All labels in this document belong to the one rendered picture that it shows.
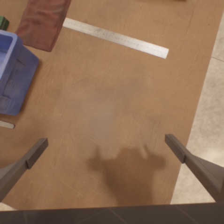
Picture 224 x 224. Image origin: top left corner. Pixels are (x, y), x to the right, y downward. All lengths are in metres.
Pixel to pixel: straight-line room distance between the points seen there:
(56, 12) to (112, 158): 0.47
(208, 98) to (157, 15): 0.61
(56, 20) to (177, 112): 0.45
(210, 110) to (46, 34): 0.87
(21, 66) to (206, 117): 0.89
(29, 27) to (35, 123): 0.30
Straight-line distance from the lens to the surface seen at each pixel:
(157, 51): 0.50
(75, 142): 0.46
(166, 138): 0.17
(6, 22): 0.67
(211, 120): 1.01
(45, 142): 0.17
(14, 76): 0.48
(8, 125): 0.55
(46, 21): 0.59
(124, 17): 0.55
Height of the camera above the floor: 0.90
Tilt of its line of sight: 80 degrees down
